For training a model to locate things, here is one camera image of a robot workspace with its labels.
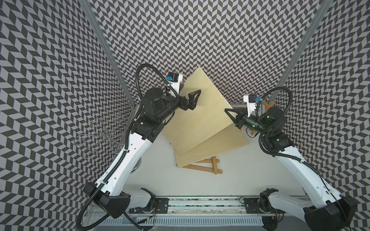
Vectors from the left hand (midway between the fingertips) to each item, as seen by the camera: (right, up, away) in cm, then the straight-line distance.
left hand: (191, 89), depth 60 cm
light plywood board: (-1, -18, +14) cm, 22 cm away
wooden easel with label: (+48, -4, +29) cm, 56 cm away
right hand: (+16, -9, +5) cm, 19 cm away
